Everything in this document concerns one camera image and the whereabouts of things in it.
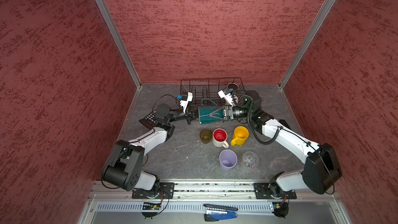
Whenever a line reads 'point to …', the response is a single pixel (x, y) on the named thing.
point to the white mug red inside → (219, 137)
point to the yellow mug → (240, 135)
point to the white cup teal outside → (209, 112)
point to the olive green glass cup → (205, 135)
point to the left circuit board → (148, 206)
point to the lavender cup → (228, 159)
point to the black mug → (233, 86)
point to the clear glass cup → (250, 159)
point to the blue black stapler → (215, 212)
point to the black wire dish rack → (210, 88)
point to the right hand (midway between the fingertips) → (209, 119)
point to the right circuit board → (281, 209)
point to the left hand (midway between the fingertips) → (206, 111)
